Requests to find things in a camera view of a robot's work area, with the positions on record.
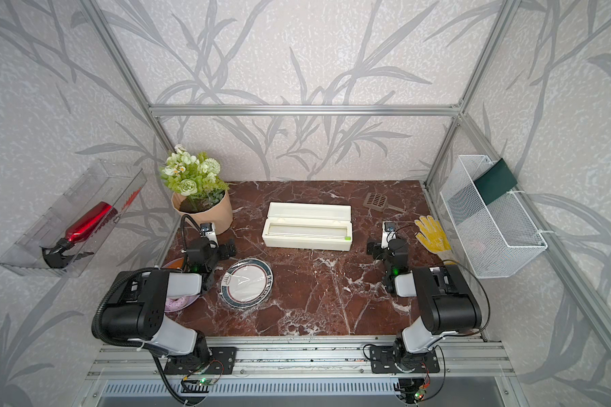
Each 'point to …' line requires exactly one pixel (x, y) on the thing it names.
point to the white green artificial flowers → (193, 176)
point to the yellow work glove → (434, 239)
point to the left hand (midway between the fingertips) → (220, 237)
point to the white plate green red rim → (247, 284)
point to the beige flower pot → (220, 214)
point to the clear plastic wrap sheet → (234, 309)
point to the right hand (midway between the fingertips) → (383, 234)
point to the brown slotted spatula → (380, 203)
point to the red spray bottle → (56, 255)
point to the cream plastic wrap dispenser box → (308, 226)
